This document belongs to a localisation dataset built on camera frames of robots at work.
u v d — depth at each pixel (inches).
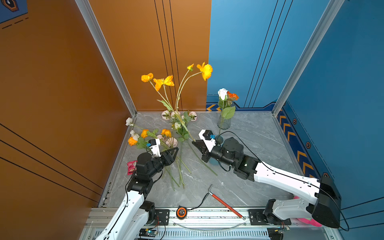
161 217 28.8
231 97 28.5
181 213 28.5
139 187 22.1
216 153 23.1
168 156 26.8
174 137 40.3
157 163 25.8
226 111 29.8
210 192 31.9
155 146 27.3
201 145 23.1
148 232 27.9
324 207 15.0
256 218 28.5
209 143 22.3
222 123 47.5
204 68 21.7
